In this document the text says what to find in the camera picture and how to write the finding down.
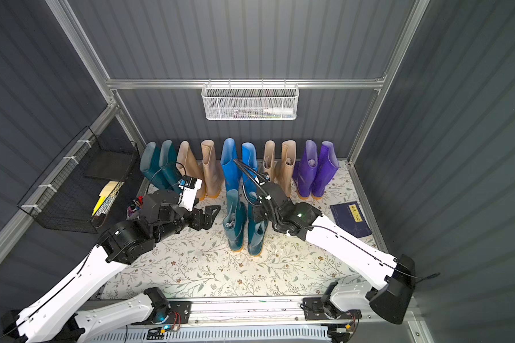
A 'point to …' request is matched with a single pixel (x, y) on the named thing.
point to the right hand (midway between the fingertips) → (257, 202)
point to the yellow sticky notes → (104, 194)
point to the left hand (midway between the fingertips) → (210, 206)
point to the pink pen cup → (136, 205)
